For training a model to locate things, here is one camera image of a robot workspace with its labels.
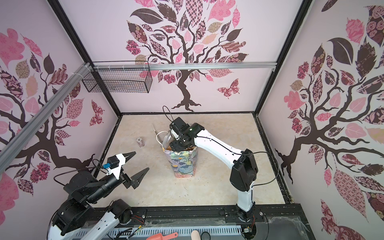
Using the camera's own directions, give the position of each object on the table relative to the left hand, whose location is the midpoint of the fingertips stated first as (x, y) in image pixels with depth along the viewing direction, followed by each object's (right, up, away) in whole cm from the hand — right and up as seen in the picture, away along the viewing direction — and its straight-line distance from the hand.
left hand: (142, 162), depth 60 cm
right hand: (+13, +5, +22) cm, 26 cm away
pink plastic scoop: (+5, -37, +8) cm, 38 cm away
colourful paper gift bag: (+16, -3, +15) cm, 22 cm away
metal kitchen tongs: (-8, +11, +47) cm, 49 cm away
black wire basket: (-28, +47, +35) cm, 65 cm away
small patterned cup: (-16, +5, +38) cm, 41 cm away
